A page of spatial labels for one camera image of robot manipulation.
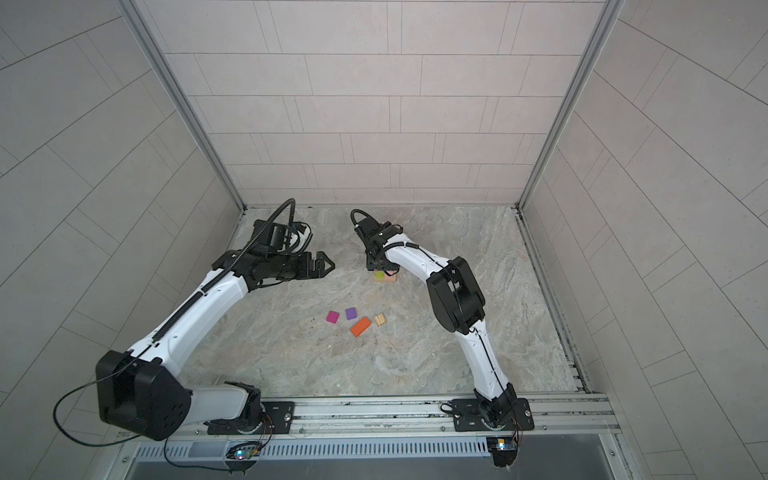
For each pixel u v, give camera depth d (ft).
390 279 3.14
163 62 2.59
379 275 3.11
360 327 2.84
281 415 2.32
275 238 2.03
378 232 2.33
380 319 2.84
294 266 2.22
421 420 2.37
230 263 1.82
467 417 2.32
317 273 2.27
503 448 2.24
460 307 1.84
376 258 2.22
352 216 2.59
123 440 1.39
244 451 2.11
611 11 2.30
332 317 2.91
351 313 2.93
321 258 2.32
